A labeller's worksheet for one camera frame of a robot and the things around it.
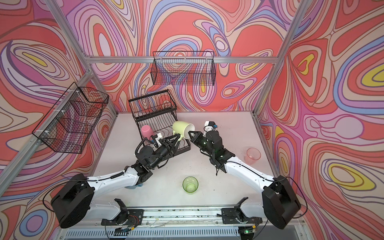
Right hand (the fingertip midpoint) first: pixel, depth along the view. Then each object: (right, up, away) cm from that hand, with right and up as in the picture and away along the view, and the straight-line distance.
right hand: (188, 135), depth 78 cm
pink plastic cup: (-27, +1, +15) cm, 31 cm away
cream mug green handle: (-3, +4, -4) cm, 6 cm away
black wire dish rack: (-20, +12, +8) cm, 25 cm away
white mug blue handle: (-22, -19, -19) cm, 35 cm away
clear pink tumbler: (+41, -14, +16) cm, 46 cm away
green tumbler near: (+1, -28, +6) cm, 29 cm away
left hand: (-3, 0, -7) cm, 8 cm away
